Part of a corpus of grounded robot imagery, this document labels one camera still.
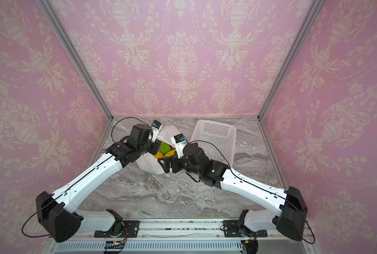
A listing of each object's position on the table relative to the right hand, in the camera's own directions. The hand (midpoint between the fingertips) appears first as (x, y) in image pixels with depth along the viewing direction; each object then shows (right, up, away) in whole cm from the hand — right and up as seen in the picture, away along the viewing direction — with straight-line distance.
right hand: (167, 156), depth 69 cm
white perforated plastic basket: (+28, +5, +39) cm, 49 cm away
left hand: (-6, +6, +9) cm, 13 cm away
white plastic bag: (-10, -5, +8) cm, 14 cm away
